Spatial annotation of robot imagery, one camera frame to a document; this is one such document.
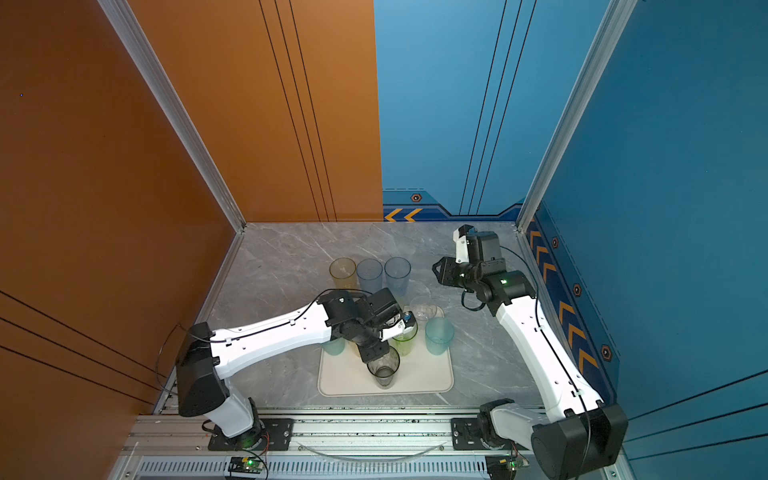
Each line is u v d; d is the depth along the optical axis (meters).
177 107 0.86
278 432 0.74
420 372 0.85
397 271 0.92
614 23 0.71
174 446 0.73
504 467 0.70
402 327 0.67
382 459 0.71
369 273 0.96
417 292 1.01
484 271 0.55
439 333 0.88
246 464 0.71
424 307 0.92
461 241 0.68
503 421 0.62
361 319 0.54
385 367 0.82
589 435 0.37
